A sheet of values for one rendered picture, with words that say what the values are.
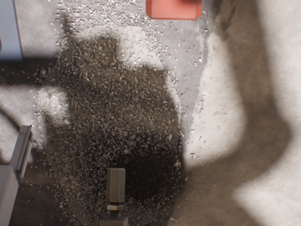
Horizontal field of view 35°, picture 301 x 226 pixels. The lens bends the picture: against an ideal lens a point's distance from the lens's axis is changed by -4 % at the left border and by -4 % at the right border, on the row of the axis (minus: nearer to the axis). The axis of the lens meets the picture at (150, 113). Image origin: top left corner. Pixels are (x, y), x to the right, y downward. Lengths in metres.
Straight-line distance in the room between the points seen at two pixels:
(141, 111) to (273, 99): 0.22
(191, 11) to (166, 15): 0.01
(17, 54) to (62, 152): 0.23
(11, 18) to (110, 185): 0.32
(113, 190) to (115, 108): 0.28
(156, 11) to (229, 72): 0.63
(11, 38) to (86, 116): 0.19
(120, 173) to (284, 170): 0.47
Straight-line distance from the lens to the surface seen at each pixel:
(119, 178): 0.59
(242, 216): 1.08
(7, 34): 0.79
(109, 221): 0.56
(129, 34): 0.76
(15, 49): 0.80
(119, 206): 0.59
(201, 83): 0.81
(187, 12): 0.18
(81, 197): 1.03
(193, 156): 0.92
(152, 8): 0.18
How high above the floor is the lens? 0.64
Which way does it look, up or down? 48 degrees down
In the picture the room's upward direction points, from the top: 177 degrees counter-clockwise
